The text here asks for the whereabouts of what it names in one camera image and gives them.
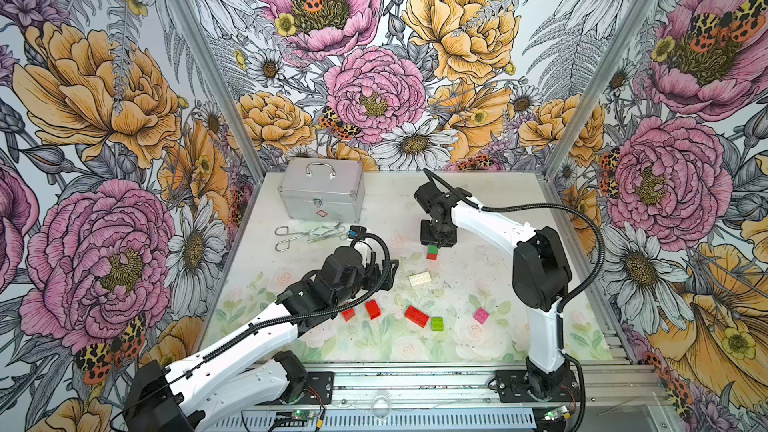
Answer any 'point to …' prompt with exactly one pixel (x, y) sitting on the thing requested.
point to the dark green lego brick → (432, 249)
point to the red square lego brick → (373, 309)
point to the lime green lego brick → (437, 324)
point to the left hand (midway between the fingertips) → (379, 269)
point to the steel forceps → (284, 246)
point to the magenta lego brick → (481, 315)
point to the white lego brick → (419, 278)
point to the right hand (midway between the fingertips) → (432, 248)
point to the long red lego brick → (417, 316)
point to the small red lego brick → (348, 314)
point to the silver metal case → (323, 189)
